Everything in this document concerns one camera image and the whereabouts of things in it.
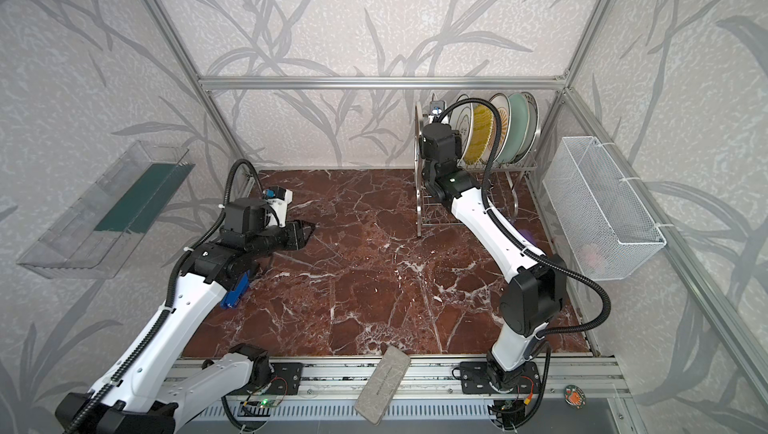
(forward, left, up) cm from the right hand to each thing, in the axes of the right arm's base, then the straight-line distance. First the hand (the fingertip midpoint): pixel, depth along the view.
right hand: (446, 119), depth 77 cm
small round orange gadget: (-57, -30, -39) cm, 75 cm away
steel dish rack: (-1, +3, -41) cm, 41 cm away
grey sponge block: (-54, +17, -36) cm, 67 cm away
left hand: (-22, +34, -14) cm, 43 cm away
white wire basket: (-29, -31, -6) cm, 43 cm away
